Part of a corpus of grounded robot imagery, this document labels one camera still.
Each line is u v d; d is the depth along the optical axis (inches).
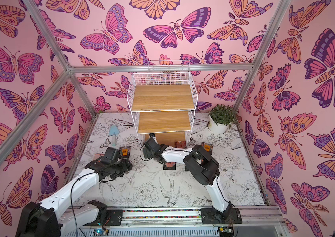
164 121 32.6
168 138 40.0
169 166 36.2
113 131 43.1
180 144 39.4
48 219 15.3
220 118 36.5
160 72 38.4
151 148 29.4
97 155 38.0
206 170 20.7
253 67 36.3
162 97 28.3
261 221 28.7
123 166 29.7
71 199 17.7
